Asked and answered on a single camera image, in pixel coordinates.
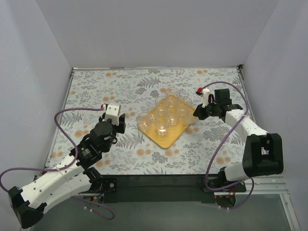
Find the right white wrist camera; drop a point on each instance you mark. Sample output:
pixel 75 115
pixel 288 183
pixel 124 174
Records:
pixel 204 93

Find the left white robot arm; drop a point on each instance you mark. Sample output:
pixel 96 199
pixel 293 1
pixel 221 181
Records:
pixel 75 174

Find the floral patterned table mat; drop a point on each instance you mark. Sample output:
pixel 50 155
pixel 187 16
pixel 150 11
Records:
pixel 199 147

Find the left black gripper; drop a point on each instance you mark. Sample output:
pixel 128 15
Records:
pixel 121 121

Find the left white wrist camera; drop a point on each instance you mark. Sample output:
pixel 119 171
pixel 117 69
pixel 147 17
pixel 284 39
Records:
pixel 112 112

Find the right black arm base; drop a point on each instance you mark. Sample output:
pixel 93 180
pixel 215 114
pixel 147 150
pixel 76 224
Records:
pixel 218 184

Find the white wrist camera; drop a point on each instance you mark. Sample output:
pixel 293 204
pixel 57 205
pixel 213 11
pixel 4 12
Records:
pixel 204 93
pixel 112 112

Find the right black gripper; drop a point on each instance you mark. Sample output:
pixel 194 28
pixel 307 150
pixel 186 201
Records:
pixel 202 111

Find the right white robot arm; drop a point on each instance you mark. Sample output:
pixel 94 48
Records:
pixel 262 152

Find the clear glass mid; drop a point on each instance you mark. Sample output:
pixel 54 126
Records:
pixel 186 110
pixel 162 104

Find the clear glass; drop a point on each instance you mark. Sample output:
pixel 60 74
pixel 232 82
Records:
pixel 144 121
pixel 173 95
pixel 174 114
pixel 162 125

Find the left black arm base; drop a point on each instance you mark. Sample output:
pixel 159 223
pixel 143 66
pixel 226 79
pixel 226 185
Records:
pixel 99 189

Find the yellow plastic tray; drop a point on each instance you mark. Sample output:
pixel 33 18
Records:
pixel 173 134

